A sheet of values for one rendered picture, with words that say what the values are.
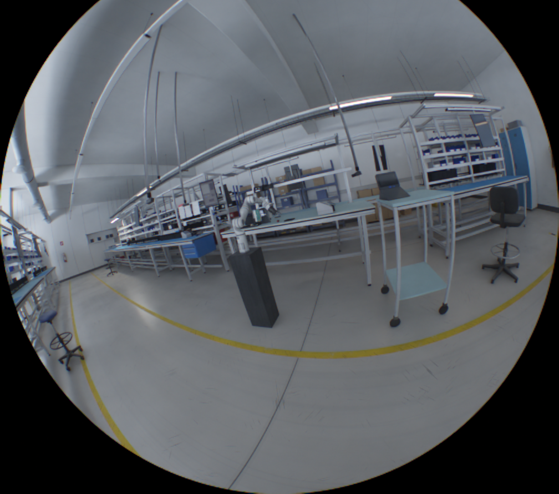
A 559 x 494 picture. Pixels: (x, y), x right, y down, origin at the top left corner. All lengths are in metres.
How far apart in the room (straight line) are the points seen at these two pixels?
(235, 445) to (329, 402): 0.65
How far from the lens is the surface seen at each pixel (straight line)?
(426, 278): 1.85
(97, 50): 3.24
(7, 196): 6.74
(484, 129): 3.59
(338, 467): 1.26
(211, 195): 3.49
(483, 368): 1.65
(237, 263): 1.69
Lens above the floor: 1.26
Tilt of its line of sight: 4 degrees down
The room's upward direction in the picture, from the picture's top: 13 degrees counter-clockwise
